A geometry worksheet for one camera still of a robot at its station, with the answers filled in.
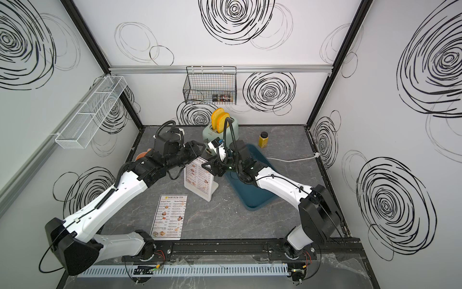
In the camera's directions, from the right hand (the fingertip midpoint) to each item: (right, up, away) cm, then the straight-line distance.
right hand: (206, 162), depth 76 cm
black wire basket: (-5, +48, +48) cm, 68 cm away
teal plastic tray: (+21, -18, +12) cm, 30 cm away
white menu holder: (+2, -12, +6) cm, 13 cm away
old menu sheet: (-18, -27, +7) cm, 33 cm away
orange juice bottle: (+29, +10, +29) cm, 42 cm away
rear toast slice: (+2, +23, +19) cm, 30 cm away
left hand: (0, +7, -3) cm, 7 cm away
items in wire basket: (+6, +31, +13) cm, 34 cm away
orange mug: (-37, +2, +20) cm, 42 cm away
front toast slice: (+5, +19, +19) cm, 27 cm away
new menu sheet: (-5, -7, +7) cm, 11 cm away
